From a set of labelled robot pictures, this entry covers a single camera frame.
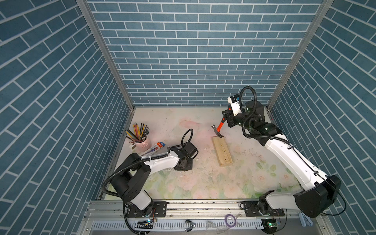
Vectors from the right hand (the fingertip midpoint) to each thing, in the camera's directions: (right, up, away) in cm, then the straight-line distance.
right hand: (226, 111), depth 75 cm
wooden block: (+1, -24, +17) cm, 29 cm away
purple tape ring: (-1, -54, -4) cm, 54 cm away
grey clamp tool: (+37, -53, -5) cm, 64 cm away
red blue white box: (-42, -23, +21) cm, 52 cm away
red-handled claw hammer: (-3, -11, +12) cm, 17 cm away
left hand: (-19, -34, +14) cm, 41 cm away
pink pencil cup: (-48, -20, +14) cm, 54 cm away
